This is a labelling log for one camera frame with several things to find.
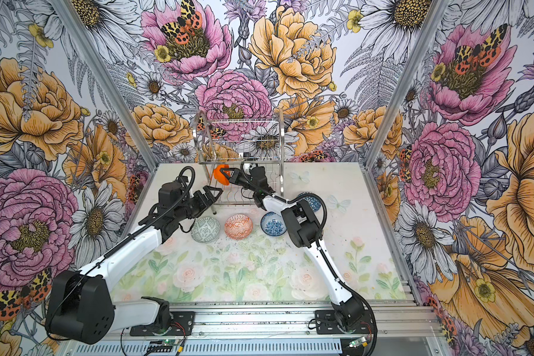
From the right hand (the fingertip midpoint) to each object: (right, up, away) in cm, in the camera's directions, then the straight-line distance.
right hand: (221, 173), depth 96 cm
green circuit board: (-13, -56, -25) cm, 63 cm away
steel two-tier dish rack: (-1, +16, +19) cm, 25 cm away
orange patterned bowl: (+7, -23, 0) cm, 24 cm away
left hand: (+1, -11, -12) cm, 16 cm away
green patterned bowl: (-6, -24, -1) cm, 25 cm away
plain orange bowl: (-1, -1, 0) cm, 1 cm away
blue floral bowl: (+22, -22, 0) cm, 31 cm away
